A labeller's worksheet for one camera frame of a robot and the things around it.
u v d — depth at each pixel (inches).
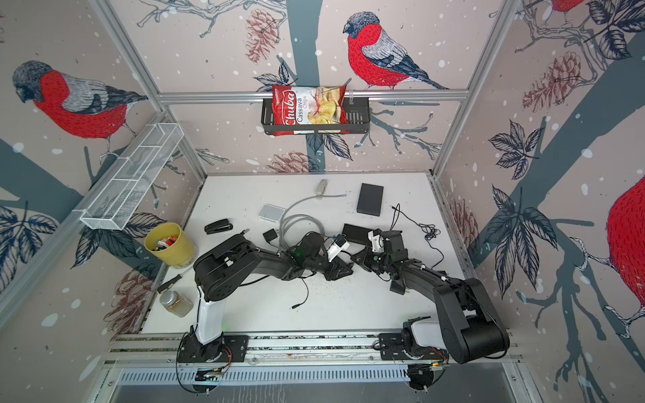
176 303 29.4
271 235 38.5
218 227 39.4
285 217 40.9
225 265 21.4
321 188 44.9
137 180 31.1
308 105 34.5
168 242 33.2
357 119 37.0
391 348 28.7
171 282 34.2
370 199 43.8
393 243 28.1
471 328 16.6
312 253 30.0
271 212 41.0
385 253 29.0
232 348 28.9
